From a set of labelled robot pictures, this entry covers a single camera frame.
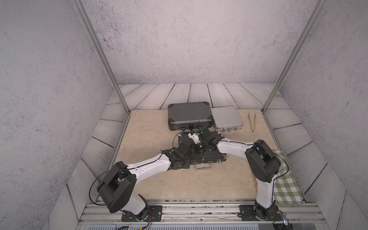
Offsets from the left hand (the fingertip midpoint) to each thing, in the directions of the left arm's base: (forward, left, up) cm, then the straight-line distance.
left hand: (189, 164), depth 86 cm
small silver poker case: (+39, -30, -4) cm, 50 cm away
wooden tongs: (+28, -48, -4) cm, 56 cm away
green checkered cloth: (-15, -53, -4) cm, 55 cm away
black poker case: (+1, +2, +22) cm, 22 cm away
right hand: (+8, +1, +2) cm, 8 cm away
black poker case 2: (+39, -1, +1) cm, 39 cm away
